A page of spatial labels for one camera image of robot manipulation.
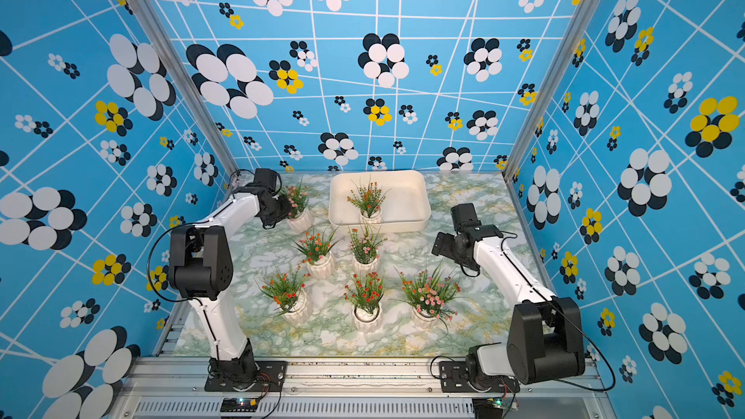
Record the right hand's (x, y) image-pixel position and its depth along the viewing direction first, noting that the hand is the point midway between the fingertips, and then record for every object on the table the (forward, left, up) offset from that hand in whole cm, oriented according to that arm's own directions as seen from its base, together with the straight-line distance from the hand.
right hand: (454, 251), depth 87 cm
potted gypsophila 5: (-14, +47, +4) cm, 49 cm away
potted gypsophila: (+12, +50, 0) cm, 52 cm away
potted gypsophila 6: (-18, +26, -2) cm, 32 cm away
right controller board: (-38, -4, -10) cm, 39 cm away
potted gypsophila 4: (+16, +26, +6) cm, 31 cm away
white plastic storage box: (+24, +13, -9) cm, 29 cm away
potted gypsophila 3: (-2, +27, +5) cm, 27 cm away
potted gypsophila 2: (-3, +41, -1) cm, 41 cm away
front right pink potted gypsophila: (-16, +10, +6) cm, 20 cm away
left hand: (+17, +54, -1) cm, 56 cm away
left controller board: (-38, +58, -10) cm, 70 cm away
